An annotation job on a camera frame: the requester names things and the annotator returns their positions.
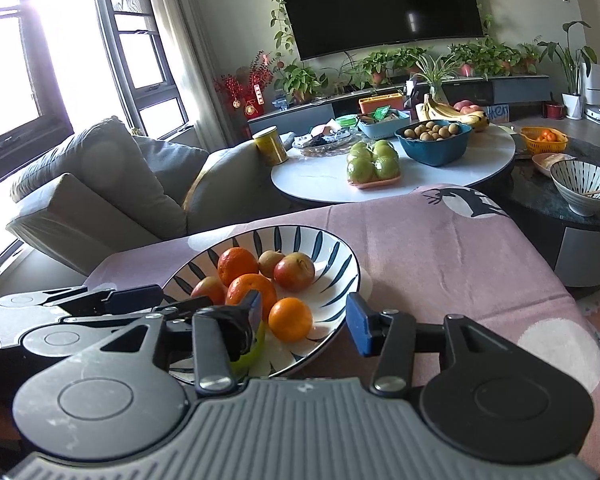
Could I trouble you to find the orange box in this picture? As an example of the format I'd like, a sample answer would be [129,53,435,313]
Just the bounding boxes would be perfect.
[358,92,406,115]

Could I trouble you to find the small green apple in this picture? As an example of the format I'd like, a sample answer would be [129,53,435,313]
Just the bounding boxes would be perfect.
[230,319,269,378]

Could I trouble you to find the dark red fruit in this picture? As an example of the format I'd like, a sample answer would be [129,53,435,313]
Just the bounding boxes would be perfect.
[190,276,228,306]

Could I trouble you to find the small brown fruit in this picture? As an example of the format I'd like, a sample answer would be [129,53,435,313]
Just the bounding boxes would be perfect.
[258,250,287,278]

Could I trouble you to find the grey yellow-trimmed cushion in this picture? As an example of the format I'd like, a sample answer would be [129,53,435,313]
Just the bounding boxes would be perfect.
[182,145,283,235]

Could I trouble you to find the red berry decoration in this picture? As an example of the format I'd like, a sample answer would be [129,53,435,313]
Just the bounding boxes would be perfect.
[212,50,277,119]

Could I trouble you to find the dark round coffee table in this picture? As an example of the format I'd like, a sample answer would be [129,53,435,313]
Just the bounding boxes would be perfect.
[480,127,600,288]

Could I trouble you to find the grey sofa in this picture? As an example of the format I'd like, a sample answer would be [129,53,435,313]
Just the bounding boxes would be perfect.
[5,116,301,276]

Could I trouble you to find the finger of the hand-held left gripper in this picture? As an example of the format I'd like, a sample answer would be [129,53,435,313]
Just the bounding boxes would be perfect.
[65,296,216,333]
[0,285,165,313]

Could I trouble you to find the round white table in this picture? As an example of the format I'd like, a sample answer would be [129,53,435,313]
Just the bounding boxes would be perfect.
[271,120,516,204]

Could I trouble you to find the small orange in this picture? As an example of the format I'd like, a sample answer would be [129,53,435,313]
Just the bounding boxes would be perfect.
[268,297,314,343]

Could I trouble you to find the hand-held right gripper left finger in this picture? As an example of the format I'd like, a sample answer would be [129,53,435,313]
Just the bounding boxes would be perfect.
[80,291,262,395]

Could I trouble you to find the tall plant in white pot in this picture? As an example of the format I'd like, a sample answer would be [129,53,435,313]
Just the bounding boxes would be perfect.
[537,21,598,121]

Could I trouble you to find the wrapped green apples tray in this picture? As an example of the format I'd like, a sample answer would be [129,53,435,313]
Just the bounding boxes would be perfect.
[346,140,402,189]

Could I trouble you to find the blue basket with packets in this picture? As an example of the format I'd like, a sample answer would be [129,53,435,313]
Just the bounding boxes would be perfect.
[356,107,412,140]

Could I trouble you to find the blue grey pillow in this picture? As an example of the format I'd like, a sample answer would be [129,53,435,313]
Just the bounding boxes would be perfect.
[132,135,209,198]

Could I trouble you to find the spider plant in vase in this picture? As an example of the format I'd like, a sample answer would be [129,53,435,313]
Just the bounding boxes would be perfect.
[410,54,461,104]

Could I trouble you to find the green vine around television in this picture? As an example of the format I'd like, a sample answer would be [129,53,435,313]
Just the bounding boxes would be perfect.
[260,0,496,57]

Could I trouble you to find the black wall television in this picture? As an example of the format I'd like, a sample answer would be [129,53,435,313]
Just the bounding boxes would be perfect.
[272,0,485,61]

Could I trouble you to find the long television cabinet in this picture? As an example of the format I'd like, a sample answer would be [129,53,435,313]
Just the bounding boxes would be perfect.
[247,74,552,141]

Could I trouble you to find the red yellow apple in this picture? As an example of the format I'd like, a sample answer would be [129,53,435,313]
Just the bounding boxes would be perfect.
[273,252,316,292]

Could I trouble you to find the large orange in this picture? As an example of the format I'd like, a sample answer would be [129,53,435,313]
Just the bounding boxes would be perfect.
[217,247,259,287]
[225,273,278,318]

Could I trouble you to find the yellow can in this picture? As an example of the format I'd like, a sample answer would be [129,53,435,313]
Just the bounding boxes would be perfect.
[252,126,289,166]

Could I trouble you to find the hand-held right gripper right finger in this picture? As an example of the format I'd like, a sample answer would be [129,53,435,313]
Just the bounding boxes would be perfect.
[346,292,511,395]

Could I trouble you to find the orange basket with tangerines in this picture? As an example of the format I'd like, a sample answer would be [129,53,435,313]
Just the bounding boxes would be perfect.
[521,126,570,155]

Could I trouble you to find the dark framed narrow window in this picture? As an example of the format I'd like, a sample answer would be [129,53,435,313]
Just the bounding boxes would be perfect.
[87,0,191,140]

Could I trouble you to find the blue striped white plate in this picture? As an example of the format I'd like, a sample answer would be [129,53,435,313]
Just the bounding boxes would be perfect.
[161,225,362,386]

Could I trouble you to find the pink shallow dish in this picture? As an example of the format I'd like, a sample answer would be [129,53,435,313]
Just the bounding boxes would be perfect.
[531,152,578,177]

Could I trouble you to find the small potted green plant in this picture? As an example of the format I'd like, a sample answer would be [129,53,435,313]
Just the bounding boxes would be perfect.
[517,40,544,73]

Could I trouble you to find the striped deep bowl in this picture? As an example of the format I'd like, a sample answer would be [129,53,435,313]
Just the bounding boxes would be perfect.
[550,160,600,217]

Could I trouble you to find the glass dish with snacks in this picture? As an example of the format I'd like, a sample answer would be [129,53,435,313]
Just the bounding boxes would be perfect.
[294,127,361,157]

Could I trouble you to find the blue bowl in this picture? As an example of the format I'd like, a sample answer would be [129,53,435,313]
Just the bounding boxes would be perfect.
[394,122,473,167]

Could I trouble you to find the bunch of bananas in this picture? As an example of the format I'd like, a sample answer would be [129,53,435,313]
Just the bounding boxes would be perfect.
[415,96,490,131]

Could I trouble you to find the beige curtain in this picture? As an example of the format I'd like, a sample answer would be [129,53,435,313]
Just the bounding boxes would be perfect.
[142,0,231,147]

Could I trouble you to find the pile of longans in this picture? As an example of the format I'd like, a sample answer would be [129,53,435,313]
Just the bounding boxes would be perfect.
[402,120,463,141]

